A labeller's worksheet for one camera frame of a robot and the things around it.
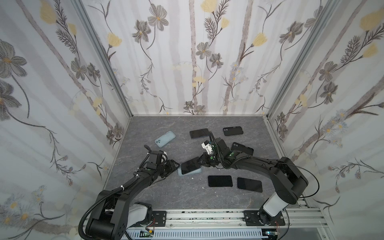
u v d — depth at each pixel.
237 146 1.04
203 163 0.75
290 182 0.46
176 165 0.84
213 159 0.75
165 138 1.08
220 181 0.86
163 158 0.78
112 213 0.42
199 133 1.11
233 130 1.12
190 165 1.02
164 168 0.76
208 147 0.82
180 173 0.89
